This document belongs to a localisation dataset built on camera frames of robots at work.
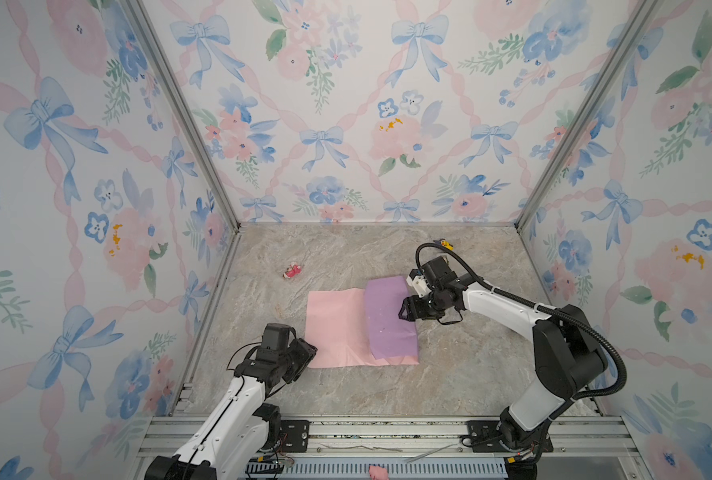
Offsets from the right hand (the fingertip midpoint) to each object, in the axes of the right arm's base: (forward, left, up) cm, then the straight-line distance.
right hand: (407, 313), depth 90 cm
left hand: (-11, +27, -3) cm, 29 cm away
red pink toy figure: (+17, +37, -2) cm, 41 cm away
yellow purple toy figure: (+30, -17, -3) cm, 34 cm away
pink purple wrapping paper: (-3, +14, -3) cm, 14 cm away
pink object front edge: (-39, +9, -3) cm, 40 cm away
